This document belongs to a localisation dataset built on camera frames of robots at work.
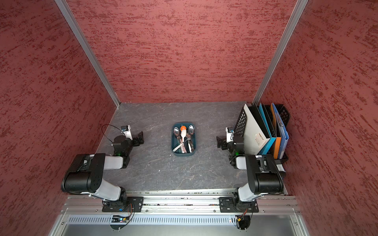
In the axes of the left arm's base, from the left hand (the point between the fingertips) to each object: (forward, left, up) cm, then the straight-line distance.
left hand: (136, 135), depth 94 cm
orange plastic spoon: (+7, -31, -2) cm, 32 cm away
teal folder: (-16, -75, +23) cm, 80 cm away
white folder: (-12, -70, +16) cm, 73 cm away
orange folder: (-15, -79, +20) cm, 83 cm away
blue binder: (-11, -82, +22) cm, 86 cm away
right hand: (0, -58, -2) cm, 58 cm away
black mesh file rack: (+1, -67, +9) cm, 68 cm away
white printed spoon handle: (-7, -28, -3) cm, 29 cm away
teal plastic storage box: (-7, -36, -4) cm, 37 cm away
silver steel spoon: (+6, -36, -3) cm, 37 cm away
